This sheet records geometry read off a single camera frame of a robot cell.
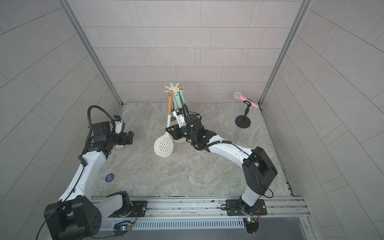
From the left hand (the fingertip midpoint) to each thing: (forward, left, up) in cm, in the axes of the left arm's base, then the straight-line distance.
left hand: (127, 130), depth 83 cm
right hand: (-4, -24, +6) cm, 25 cm away
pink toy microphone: (+22, -64, +7) cm, 68 cm away
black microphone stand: (+17, -72, -13) cm, 75 cm away
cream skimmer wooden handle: (-10, -22, 0) cm, 24 cm away
